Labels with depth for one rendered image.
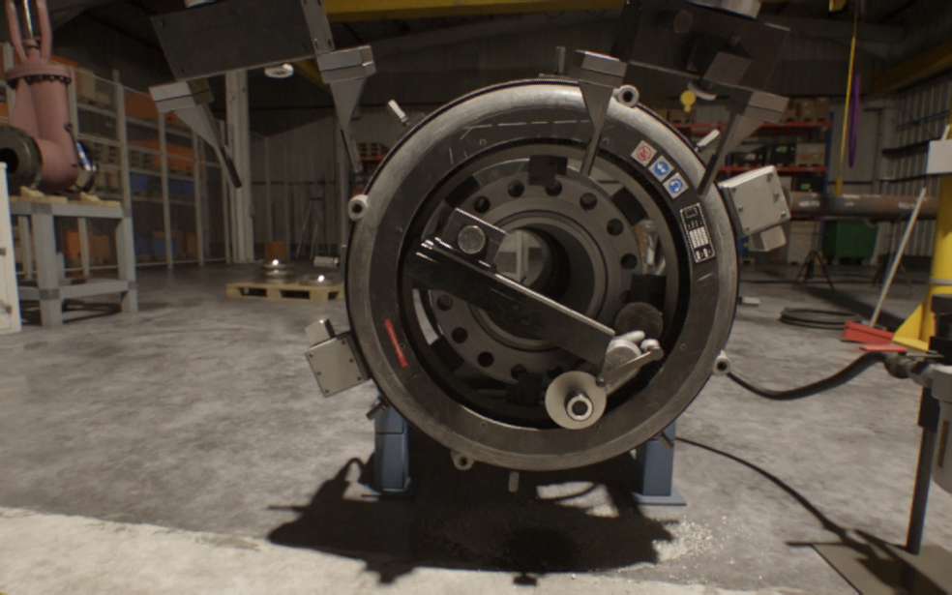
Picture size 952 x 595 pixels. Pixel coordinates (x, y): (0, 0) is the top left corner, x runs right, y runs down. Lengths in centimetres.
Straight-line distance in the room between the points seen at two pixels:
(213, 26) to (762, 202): 89
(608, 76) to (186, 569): 119
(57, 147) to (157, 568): 406
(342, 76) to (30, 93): 480
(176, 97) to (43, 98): 462
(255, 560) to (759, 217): 123
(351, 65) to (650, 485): 126
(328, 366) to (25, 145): 401
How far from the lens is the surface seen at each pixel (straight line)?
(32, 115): 514
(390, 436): 136
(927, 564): 152
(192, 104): 52
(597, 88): 47
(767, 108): 54
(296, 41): 46
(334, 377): 100
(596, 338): 90
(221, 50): 49
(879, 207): 881
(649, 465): 142
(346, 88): 47
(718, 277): 97
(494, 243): 81
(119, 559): 138
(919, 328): 454
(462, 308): 102
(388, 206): 90
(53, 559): 146
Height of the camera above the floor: 69
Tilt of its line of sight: 7 degrees down
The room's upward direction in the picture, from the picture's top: 1 degrees clockwise
